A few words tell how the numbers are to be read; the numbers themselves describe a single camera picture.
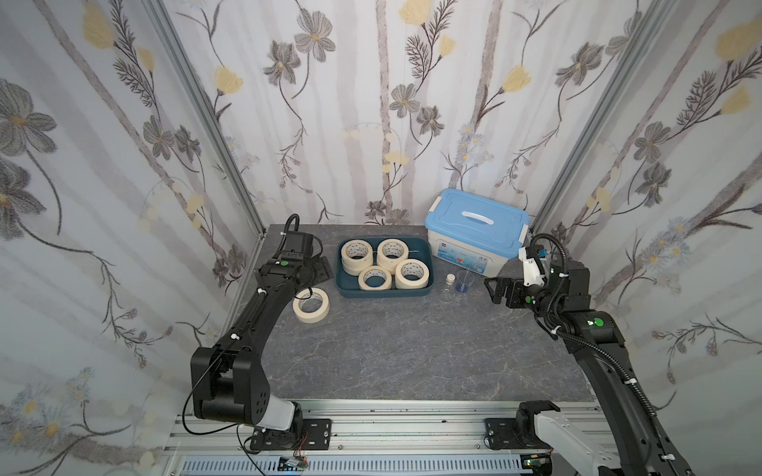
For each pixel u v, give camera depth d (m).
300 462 0.70
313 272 0.73
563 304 0.53
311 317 0.94
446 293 1.01
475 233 0.98
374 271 1.04
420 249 1.11
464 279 0.99
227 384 0.42
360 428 0.76
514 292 0.64
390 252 1.11
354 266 1.04
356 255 1.10
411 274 1.04
